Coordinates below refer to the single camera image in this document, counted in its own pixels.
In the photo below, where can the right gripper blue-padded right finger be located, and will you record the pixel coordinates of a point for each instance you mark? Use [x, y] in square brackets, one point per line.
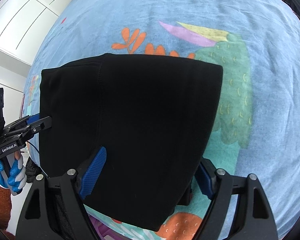
[206, 178]

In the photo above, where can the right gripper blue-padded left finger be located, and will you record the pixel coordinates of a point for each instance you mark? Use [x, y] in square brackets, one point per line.
[89, 172]

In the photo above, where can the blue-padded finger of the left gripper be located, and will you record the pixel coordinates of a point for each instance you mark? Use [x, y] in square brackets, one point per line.
[32, 118]
[41, 125]

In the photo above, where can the black pants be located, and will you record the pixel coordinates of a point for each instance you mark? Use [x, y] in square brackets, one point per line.
[153, 115]

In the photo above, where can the purple plastic basket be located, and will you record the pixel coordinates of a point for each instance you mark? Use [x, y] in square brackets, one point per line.
[102, 230]

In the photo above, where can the blue patterned bed sheet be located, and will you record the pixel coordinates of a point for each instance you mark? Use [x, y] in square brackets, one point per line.
[257, 42]

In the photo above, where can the white wardrobe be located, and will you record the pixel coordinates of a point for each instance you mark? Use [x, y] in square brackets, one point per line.
[25, 23]

